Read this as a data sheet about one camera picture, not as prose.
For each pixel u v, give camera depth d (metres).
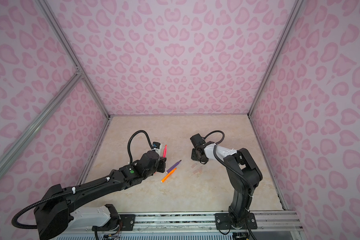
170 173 0.88
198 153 0.71
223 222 0.73
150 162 0.61
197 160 0.86
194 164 0.93
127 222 0.73
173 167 0.92
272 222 0.74
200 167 0.93
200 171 0.90
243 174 0.48
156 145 0.71
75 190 0.44
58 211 0.39
